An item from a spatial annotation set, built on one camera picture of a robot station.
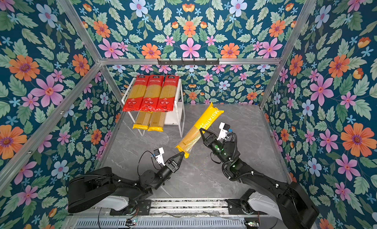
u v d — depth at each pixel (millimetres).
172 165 653
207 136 678
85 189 446
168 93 776
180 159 677
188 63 927
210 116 717
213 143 651
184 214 719
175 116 915
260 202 567
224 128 674
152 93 766
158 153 694
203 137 703
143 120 881
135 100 749
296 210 392
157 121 874
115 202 591
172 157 678
